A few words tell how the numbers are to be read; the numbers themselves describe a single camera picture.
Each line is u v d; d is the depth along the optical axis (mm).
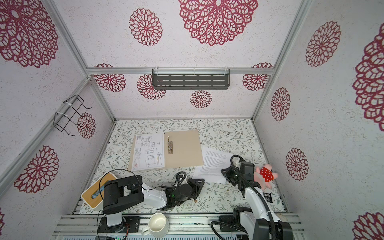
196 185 729
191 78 962
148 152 1010
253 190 567
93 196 780
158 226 747
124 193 500
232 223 626
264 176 835
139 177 523
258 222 431
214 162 970
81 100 852
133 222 748
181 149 1036
